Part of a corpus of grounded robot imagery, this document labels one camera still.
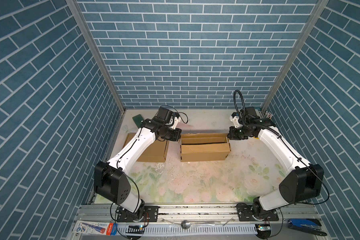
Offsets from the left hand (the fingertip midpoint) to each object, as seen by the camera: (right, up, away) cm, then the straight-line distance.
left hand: (181, 136), depth 81 cm
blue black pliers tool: (+60, -41, -12) cm, 74 cm away
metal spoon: (+3, -40, -11) cm, 42 cm away
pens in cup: (+56, +12, +15) cm, 59 cm away
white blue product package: (-40, -42, -12) cm, 59 cm away
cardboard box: (-9, -4, -24) cm, 26 cm away
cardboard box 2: (+13, -6, 0) cm, 14 cm away
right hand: (+26, +1, +2) cm, 26 cm away
